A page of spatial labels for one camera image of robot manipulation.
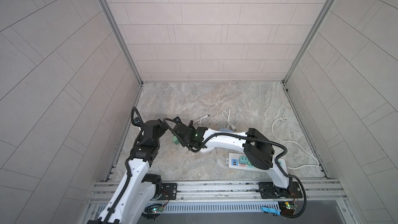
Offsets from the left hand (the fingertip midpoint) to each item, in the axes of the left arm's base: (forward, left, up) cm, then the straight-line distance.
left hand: (159, 123), depth 81 cm
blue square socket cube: (+2, -35, -12) cm, 37 cm away
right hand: (-3, -11, -9) cm, 14 cm away
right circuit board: (-35, -61, -12) cm, 72 cm away
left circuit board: (-36, -4, -9) cm, 37 cm away
